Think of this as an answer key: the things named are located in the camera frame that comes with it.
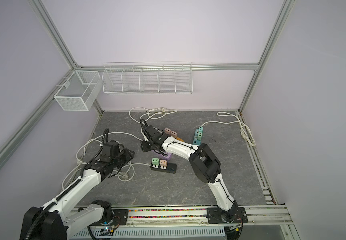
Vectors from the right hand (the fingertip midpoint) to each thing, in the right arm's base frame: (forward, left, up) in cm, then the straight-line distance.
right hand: (142, 147), depth 90 cm
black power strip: (-11, -18, -5) cm, 22 cm away
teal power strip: (+10, -35, -3) cm, 36 cm away
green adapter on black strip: (-9, -9, -3) cm, 13 cm away
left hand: (-7, +4, +2) cm, 8 cm away
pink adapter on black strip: (-10, -13, -2) cm, 17 cm away
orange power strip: (+12, -18, -2) cm, 21 cm away
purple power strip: (-3, -11, -7) cm, 13 cm away
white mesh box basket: (+38, +50, +13) cm, 64 cm away
